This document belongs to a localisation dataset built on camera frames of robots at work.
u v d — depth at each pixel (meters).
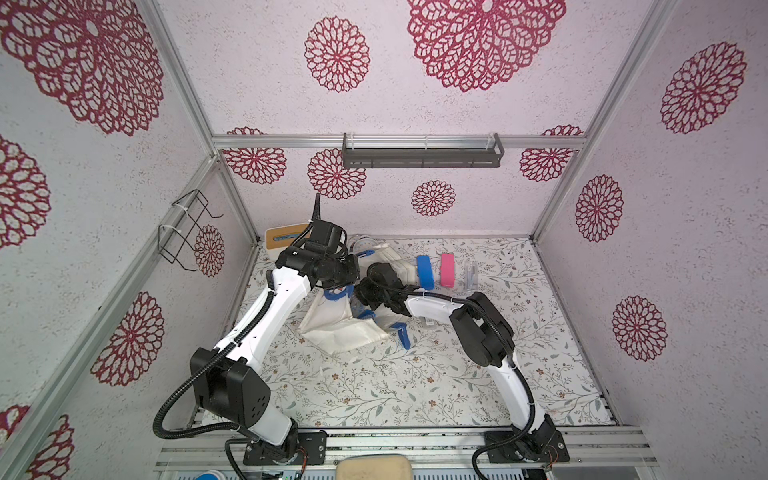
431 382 0.85
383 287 0.79
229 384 0.41
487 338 0.57
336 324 0.79
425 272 1.10
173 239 0.74
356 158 0.88
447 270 1.10
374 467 0.69
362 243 1.14
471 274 1.09
